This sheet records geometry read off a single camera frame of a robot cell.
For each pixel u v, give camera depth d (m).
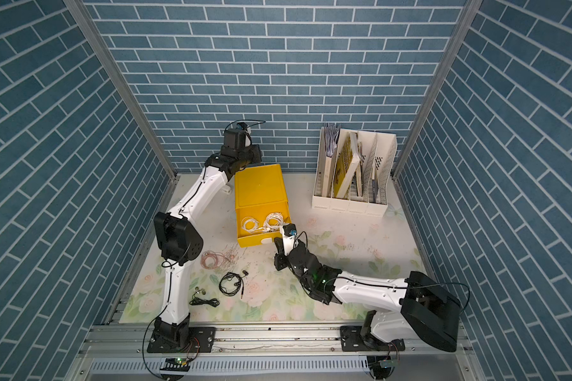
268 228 0.82
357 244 0.96
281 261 0.69
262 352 0.73
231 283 0.86
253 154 0.84
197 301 0.80
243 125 0.81
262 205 0.82
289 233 0.65
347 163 0.95
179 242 0.56
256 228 0.82
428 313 0.42
